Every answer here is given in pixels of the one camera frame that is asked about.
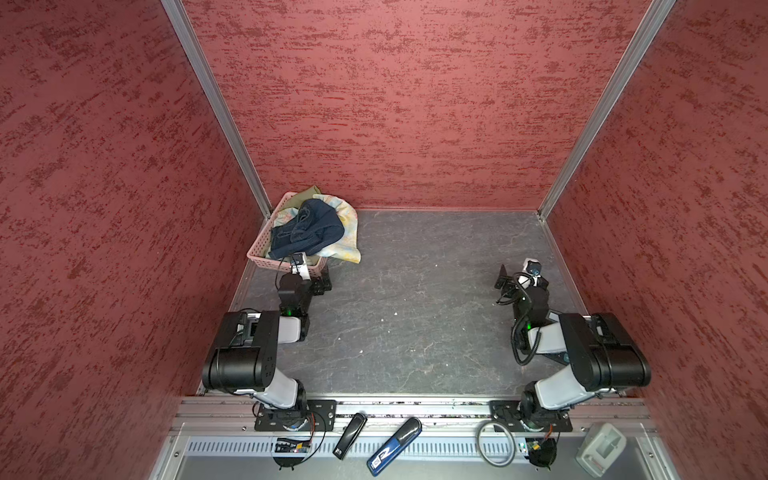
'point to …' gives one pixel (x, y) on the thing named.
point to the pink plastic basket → (260, 249)
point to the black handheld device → (350, 436)
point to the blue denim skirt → (315, 228)
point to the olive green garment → (296, 200)
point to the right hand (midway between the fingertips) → (515, 271)
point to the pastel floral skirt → (347, 247)
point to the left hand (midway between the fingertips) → (314, 271)
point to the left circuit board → (290, 452)
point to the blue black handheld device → (401, 437)
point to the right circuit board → (541, 451)
